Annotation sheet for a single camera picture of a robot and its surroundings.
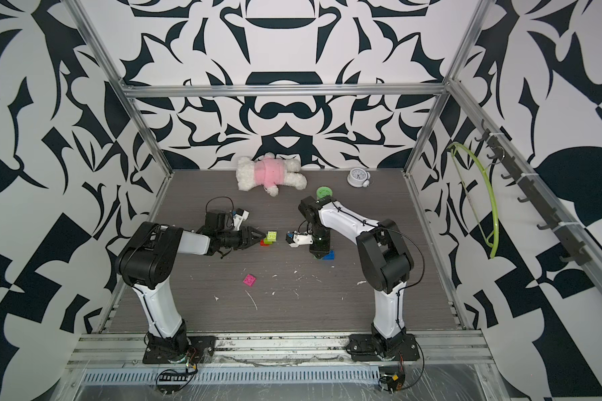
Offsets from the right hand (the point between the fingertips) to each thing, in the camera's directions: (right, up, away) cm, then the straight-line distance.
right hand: (320, 243), depth 93 cm
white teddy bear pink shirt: (-20, +27, +16) cm, 37 cm away
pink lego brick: (-25, -11, -6) cm, 28 cm away
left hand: (-22, +2, +4) cm, 23 cm away
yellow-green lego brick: (-18, +2, -1) cm, 18 cm away
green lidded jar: (+2, +20, +15) cm, 25 cm away
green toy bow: (+44, +6, -22) cm, 50 cm away
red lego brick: (-22, 0, +2) cm, 22 cm away
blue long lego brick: (+3, -4, -2) cm, 6 cm away
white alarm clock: (+19, +26, +22) cm, 39 cm away
